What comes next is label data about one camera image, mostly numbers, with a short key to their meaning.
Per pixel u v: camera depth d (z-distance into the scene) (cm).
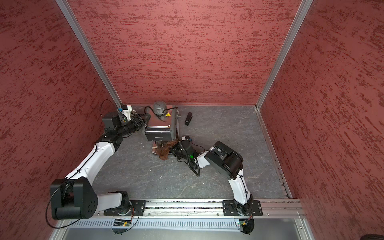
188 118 110
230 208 74
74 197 40
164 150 87
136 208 72
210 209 76
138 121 72
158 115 79
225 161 54
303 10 72
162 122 77
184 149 72
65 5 71
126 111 74
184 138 92
